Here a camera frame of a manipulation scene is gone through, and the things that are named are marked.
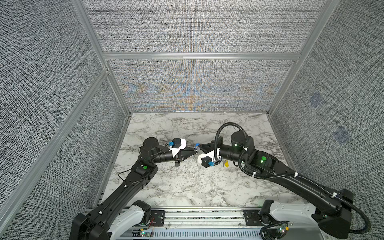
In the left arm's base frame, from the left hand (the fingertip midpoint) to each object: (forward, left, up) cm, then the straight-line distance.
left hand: (195, 151), depth 65 cm
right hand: (+3, -3, +4) cm, 6 cm away
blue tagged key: (+1, -1, +3) cm, 3 cm away
